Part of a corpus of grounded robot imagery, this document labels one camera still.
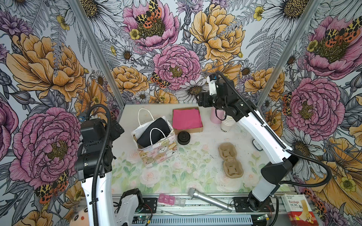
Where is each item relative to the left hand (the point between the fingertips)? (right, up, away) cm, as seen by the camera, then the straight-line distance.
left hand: (108, 133), depth 63 cm
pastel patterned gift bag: (+22, -11, +18) cm, 31 cm away
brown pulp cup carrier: (+62, -23, +22) cm, 70 cm away
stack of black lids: (+33, -7, +34) cm, 48 cm away
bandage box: (+89, -39, +7) cm, 98 cm away
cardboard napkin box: (+38, -2, +37) cm, 53 cm away
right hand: (+42, +16, +11) cm, 46 cm away
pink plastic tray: (+26, -36, +12) cm, 46 cm away
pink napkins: (+35, +6, +49) cm, 60 cm away
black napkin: (+11, -5, +15) cm, 19 cm away
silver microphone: (+38, -32, +12) cm, 51 cm away
